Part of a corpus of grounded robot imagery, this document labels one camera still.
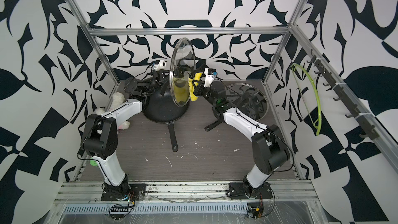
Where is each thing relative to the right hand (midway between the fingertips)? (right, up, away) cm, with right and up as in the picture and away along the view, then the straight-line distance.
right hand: (192, 78), depth 80 cm
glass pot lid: (+34, -10, +16) cm, 39 cm away
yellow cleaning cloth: (+3, +1, -2) cm, 3 cm away
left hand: (-6, +1, -12) cm, 14 cm away
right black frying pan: (+15, -24, +9) cm, 29 cm away
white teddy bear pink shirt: (-48, -10, +19) cm, 52 cm away
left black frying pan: (-23, -16, +27) cm, 39 cm away
